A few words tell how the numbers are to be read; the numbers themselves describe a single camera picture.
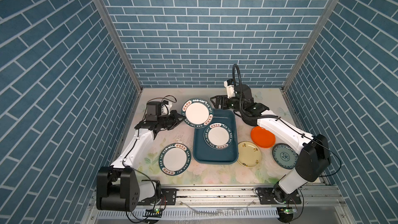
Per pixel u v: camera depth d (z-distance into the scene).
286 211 0.71
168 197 0.74
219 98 0.72
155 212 0.72
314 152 0.43
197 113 0.86
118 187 0.40
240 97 0.61
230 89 0.72
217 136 0.94
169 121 0.72
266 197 0.73
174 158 0.86
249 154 0.87
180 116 0.80
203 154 0.87
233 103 0.68
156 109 0.64
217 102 0.72
